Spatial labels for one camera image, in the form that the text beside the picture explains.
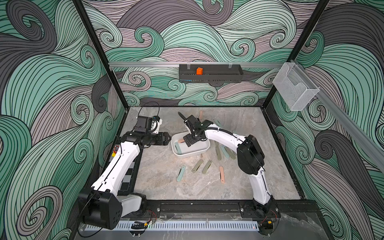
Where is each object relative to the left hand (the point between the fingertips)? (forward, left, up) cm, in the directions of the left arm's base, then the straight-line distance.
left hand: (164, 136), depth 79 cm
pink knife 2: (+36, -23, -20) cm, 47 cm away
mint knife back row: (+23, -36, -19) cm, 47 cm away
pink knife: (-13, -33, -19) cm, 41 cm away
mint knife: (-14, -8, -19) cm, 25 cm away
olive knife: (-7, -19, -20) cm, 29 cm away
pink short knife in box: (+8, -8, -16) cm, 20 cm away
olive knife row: (+1, -33, -20) cm, 38 cm away
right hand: (+8, -17, -12) cm, 22 cm away
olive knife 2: (-10, -24, -19) cm, 32 cm away
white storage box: (+3, -7, -19) cm, 21 cm away
